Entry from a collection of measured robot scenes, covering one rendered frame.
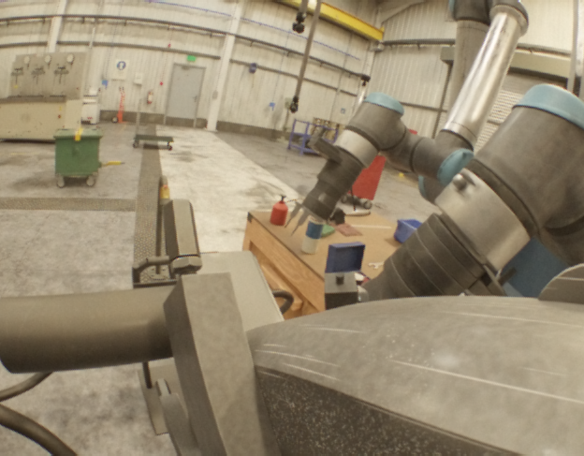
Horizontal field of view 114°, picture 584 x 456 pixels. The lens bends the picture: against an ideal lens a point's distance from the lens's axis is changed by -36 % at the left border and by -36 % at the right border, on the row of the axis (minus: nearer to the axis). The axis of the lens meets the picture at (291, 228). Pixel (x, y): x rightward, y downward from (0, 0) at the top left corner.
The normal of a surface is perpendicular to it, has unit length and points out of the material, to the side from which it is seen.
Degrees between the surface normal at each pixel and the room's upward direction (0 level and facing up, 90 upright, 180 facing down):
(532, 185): 86
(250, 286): 22
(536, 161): 83
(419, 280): 80
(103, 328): 45
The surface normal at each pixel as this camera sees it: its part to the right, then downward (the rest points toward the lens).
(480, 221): -0.58, 0.01
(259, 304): 0.40, -0.68
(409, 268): -0.73, -0.21
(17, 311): 0.30, -0.83
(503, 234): -0.26, 0.33
